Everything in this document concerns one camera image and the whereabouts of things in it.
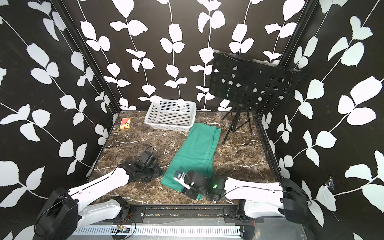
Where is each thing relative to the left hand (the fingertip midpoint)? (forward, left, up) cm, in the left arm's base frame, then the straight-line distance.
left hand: (162, 171), depth 84 cm
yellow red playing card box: (+40, +32, -3) cm, 52 cm away
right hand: (-9, -13, +6) cm, 17 cm away
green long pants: (+13, -20, -3) cm, 24 cm away
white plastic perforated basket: (+49, -2, -4) cm, 49 cm away
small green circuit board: (-26, +18, -4) cm, 32 cm away
